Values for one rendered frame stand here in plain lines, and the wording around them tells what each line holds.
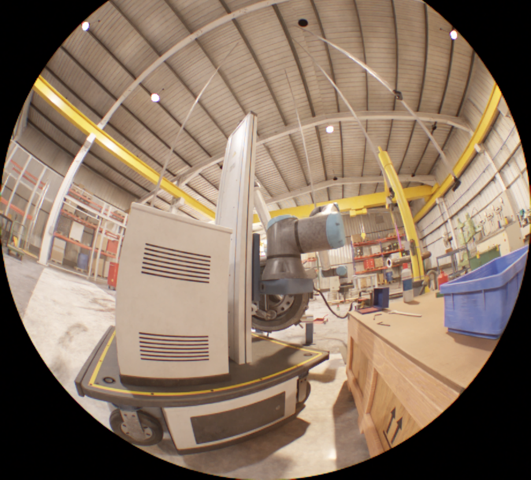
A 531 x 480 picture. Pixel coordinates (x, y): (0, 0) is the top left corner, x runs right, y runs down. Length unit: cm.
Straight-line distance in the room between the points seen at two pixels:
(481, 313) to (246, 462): 73
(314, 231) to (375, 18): 847
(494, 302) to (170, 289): 70
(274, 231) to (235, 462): 93
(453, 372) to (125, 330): 65
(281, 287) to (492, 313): 62
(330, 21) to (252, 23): 290
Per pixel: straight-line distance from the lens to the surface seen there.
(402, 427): 54
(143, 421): 71
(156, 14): 843
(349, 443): 84
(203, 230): 55
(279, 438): 85
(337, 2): 826
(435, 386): 36
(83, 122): 906
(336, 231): 66
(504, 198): 670
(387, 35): 897
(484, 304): 41
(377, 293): 114
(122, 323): 52
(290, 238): 69
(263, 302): 164
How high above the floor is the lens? 65
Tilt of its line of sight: 24 degrees up
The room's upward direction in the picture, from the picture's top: straight up
